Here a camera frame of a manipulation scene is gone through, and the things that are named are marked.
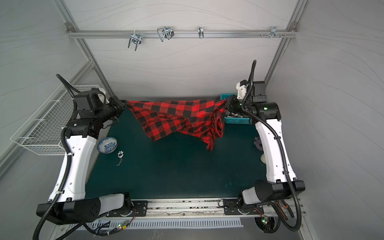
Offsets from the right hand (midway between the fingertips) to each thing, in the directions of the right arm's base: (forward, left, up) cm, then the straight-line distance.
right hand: (227, 99), depth 69 cm
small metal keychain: (-14, +62, -36) cm, 73 cm away
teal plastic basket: (+15, -11, -34) cm, 39 cm away
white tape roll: (-12, -26, -37) cm, 47 cm away
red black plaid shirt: (-4, +10, -10) cm, 15 cm away
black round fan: (-44, -22, -42) cm, 64 cm away
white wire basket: (-22, +78, -2) cm, 81 cm away
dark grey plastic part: (-1, -26, -38) cm, 46 cm away
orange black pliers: (-37, -31, -37) cm, 61 cm away
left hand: (-2, +46, +2) cm, 46 cm away
